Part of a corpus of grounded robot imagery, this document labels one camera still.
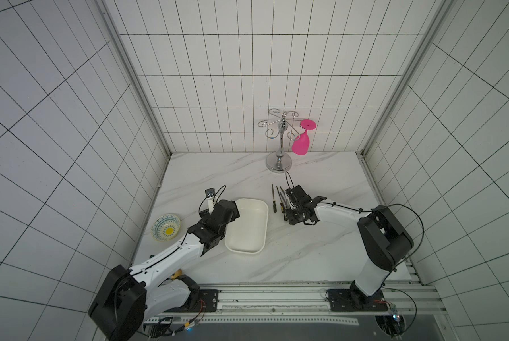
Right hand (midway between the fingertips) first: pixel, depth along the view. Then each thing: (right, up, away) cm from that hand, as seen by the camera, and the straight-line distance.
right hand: (284, 216), depth 94 cm
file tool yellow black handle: (-4, +4, +3) cm, 7 cm away
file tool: (-1, +5, +4) cm, 6 cm away
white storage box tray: (-16, -6, -6) cm, 18 cm away
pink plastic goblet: (+9, +34, +6) cm, 35 cm away
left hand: (-28, +5, -9) cm, 29 cm away
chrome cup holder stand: (0, +25, +20) cm, 32 cm away
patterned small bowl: (-53, -4, -4) cm, 53 cm away
